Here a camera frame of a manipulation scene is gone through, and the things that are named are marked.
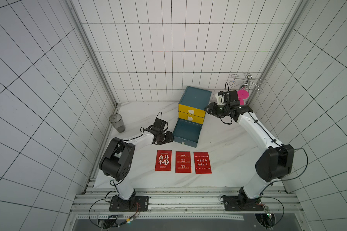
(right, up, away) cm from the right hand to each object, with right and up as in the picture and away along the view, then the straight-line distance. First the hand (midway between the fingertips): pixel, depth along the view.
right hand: (208, 106), depth 86 cm
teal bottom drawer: (-12, -18, +17) cm, 28 cm away
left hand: (-24, -23, +8) cm, 34 cm away
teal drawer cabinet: (-10, +1, +2) cm, 10 cm away
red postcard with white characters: (-28, -34, +2) cm, 44 cm away
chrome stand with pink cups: (+24, +9, +6) cm, 26 cm away
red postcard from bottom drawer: (-4, -35, +2) cm, 35 cm away
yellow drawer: (-10, -7, +9) cm, 15 cm away
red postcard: (-16, -35, +2) cm, 38 cm away
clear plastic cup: (-62, -8, +11) cm, 63 cm away
